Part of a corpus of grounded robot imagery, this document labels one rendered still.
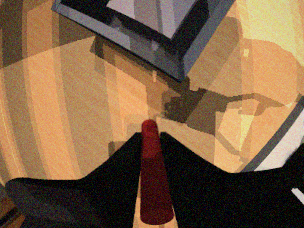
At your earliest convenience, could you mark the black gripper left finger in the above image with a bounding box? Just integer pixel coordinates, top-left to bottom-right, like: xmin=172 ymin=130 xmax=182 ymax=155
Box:
xmin=4 ymin=133 xmax=143 ymax=228

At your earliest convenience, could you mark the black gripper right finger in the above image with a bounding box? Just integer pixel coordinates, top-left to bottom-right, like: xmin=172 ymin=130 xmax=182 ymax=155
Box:
xmin=159 ymin=133 xmax=301 ymax=228

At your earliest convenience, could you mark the dark red peg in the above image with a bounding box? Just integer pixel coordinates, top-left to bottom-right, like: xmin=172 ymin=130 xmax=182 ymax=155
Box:
xmin=140 ymin=119 xmax=173 ymax=225

